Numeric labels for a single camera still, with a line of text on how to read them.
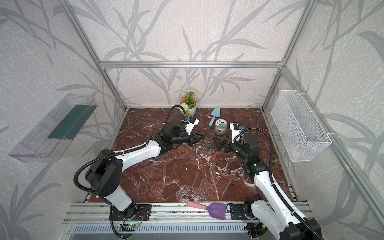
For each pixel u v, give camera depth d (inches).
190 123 28.6
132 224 27.9
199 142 31.1
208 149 35.9
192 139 28.2
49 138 25.3
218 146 26.8
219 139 26.4
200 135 31.0
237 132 26.2
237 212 28.6
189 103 41.3
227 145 26.2
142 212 28.9
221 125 39.0
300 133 25.0
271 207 18.7
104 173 17.8
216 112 46.7
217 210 29.1
